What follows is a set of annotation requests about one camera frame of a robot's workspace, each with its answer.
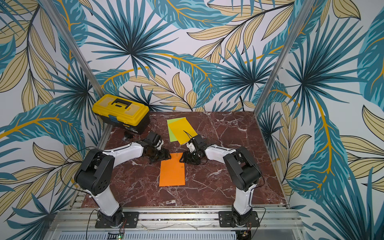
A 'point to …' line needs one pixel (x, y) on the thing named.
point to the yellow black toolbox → (132, 116)
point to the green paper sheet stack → (172, 136)
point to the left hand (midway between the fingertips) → (166, 159)
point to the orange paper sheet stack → (172, 171)
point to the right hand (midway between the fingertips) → (183, 161)
